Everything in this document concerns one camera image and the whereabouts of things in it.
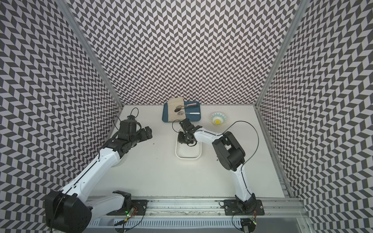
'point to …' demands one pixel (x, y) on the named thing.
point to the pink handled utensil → (191, 104)
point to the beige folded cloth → (175, 103)
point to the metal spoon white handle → (182, 113)
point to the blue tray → (192, 118)
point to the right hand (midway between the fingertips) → (180, 141)
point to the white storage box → (185, 152)
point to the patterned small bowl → (218, 118)
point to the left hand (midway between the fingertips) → (144, 133)
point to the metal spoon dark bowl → (178, 109)
